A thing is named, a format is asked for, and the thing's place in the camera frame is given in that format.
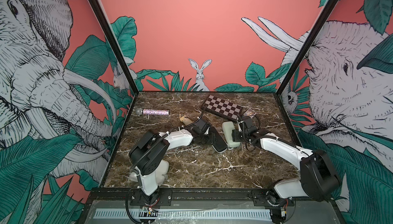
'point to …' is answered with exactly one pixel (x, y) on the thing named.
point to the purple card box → (250, 113)
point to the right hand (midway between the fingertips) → (234, 131)
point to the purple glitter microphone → (140, 111)
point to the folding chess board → (222, 108)
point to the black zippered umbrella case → (218, 142)
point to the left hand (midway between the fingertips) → (215, 138)
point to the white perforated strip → (169, 214)
